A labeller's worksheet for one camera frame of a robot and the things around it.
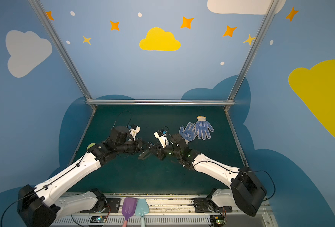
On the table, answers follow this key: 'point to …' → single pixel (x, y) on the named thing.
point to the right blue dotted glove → (202, 128)
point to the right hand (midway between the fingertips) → (151, 147)
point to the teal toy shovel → (142, 208)
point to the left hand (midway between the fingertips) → (151, 146)
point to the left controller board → (98, 219)
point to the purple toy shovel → (128, 209)
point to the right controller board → (216, 221)
